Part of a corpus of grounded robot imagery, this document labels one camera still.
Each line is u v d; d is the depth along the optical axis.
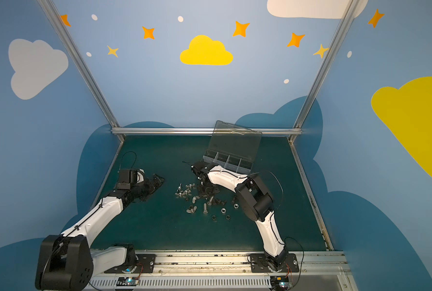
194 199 0.93
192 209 0.89
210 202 0.91
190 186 0.98
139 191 0.74
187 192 0.96
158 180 0.79
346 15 0.72
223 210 0.89
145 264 0.74
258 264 0.75
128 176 0.68
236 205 0.91
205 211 0.88
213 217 0.86
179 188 0.96
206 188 0.78
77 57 0.82
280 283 0.71
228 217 0.86
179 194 0.94
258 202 0.54
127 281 0.71
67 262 0.40
